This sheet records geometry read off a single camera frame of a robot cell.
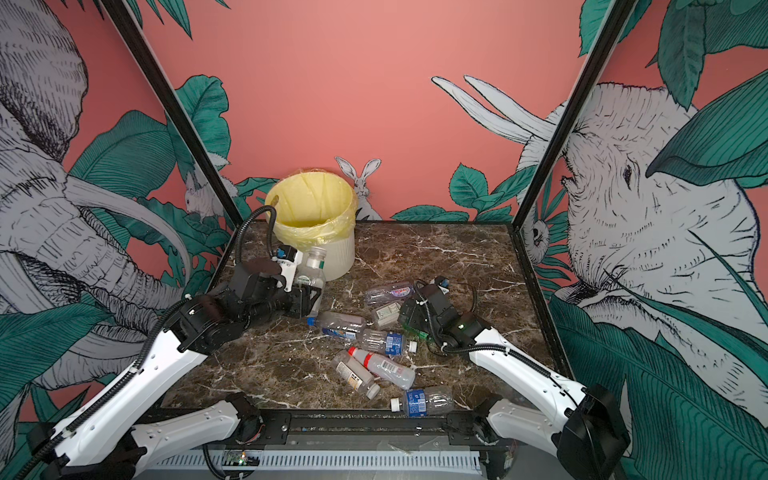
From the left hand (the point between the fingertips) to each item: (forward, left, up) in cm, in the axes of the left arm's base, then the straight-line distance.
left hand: (311, 286), depth 67 cm
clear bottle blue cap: (+5, -3, -33) cm, 33 cm away
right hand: (+1, -23, -14) cm, 27 cm away
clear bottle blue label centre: (-5, -20, -24) cm, 31 cm away
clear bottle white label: (+4, -18, -24) cm, 30 cm away
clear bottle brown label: (-14, -9, -23) cm, 28 cm away
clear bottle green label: (+2, -1, +1) cm, 2 cm away
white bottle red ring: (-14, -21, -23) cm, 34 cm away
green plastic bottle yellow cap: (-2, -27, -25) cm, 37 cm away
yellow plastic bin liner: (+41, +7, -14) cm, 44 cm away
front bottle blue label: (-21, -26, -23) cm, 41 cm away
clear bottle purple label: (+12, -19, -25) cm, 34 cm away
